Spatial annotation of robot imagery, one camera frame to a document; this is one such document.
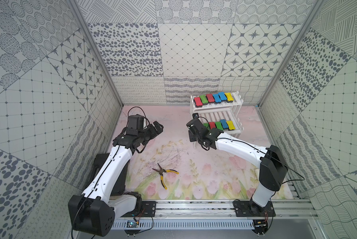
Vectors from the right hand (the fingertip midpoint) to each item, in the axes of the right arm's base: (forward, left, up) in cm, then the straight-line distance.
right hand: (195, 132), depth 86 cm
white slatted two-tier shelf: (+19, -17, -2) cm, 26 cm away
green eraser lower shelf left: (+7, -7, -1) cm, 10 cm away
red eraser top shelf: (+12, -1, +14) cm, 18 cm away
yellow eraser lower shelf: (+7, -22, -1) cm, 23 cm away
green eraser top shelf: (+13, -5, +14) cm, 20 cm away
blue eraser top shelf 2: (+16, -16, +14) cm, 27 cm away
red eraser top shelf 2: (+14, -8, +15) cm, 22 cm away
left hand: (-3, +21, +9) cm, 23 cm away
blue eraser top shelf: (+14, -12, +15) cm, 24 cm away
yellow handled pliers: (-18, +20, -15) cm, 31 cm away
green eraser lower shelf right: (+6, -15, -1) cm, 16 cm away
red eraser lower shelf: (+6, -11, -1) cm, 12 cm away
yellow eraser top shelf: (+16, -20, +14) cm, 29 cm away
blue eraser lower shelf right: (+7, -18, -1) cm, 20 cm away
